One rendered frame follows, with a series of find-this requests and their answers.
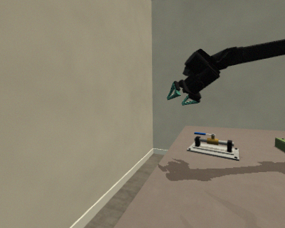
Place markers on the white rectangular mounting plate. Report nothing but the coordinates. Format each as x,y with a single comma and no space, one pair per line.
216,154

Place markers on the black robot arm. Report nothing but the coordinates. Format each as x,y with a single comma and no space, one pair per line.
210,66

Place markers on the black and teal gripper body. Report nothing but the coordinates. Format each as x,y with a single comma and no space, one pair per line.
192,89

